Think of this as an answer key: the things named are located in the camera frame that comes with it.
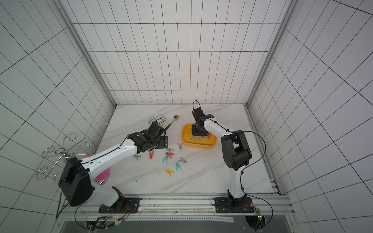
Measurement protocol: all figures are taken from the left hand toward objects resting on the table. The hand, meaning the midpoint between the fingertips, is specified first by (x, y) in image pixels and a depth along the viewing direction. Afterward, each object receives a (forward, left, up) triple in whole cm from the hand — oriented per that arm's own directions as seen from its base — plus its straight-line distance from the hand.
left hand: (158, 144), depth 84 cm
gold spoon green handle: (+29, -8, -10) cm, 32 cm away
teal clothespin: (-4, -4, -11) cm, 12 cm away
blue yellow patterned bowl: (+26, +7, -8) cm, 28 cm away
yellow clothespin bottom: (-12, -7, -10) cm, 17 cm away
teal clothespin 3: (+11, -21, -9) cm, 25 cm away
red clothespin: (-1, +6, -11) cm, 13 cm away
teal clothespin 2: (-9, -12, -10) cm, 18 cm away
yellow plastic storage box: (+6, -29, -10) cm, 31 cm away
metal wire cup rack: (-15, +35, +19) cm, 42 cm away
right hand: (+13, -20, -6) cm, 25 cm away
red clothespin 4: (+12, -28, -11) cm, 33 cm away
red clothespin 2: (-1, -6, -11) cm, 12 cm away
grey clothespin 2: (+5, -13, -11) cm, 17 cm away
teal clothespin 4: (+11, -25, -9) cm, 28 cm away
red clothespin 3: (+11, -33, -8) cm, 36 cm away
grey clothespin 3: (-5, -15, -11) cm, 19 cm away
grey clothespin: (+2, -6, -9) cm, 11 cm away
